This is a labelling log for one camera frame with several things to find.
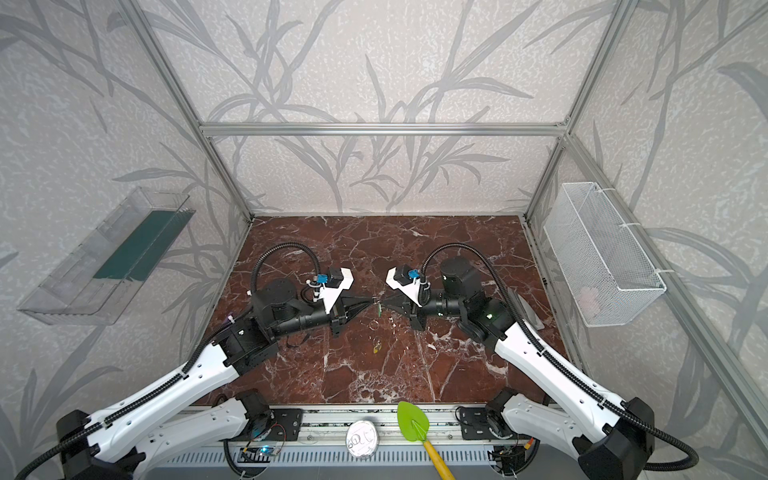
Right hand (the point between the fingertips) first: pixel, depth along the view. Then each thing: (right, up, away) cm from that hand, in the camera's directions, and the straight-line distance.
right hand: (386, 291), depth 67 cm
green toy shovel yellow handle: (+7, -34, +6) cm, 35 cm away
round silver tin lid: (-6, -34, +1) cm, 34 cm away
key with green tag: (-1, -5, -1) cm, 5 cm away
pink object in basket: (+50, -3, +7) cm, 50 cm away
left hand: (-2, 0, -4) cm, 4 cm away
